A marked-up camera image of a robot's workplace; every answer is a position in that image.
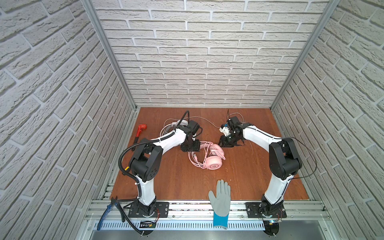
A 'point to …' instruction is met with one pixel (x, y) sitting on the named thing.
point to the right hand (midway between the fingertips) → (220, 144)
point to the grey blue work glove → (220, 204)
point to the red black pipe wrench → (141, 127)
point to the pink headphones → (209, 156)
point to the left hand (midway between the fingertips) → (196, 148)
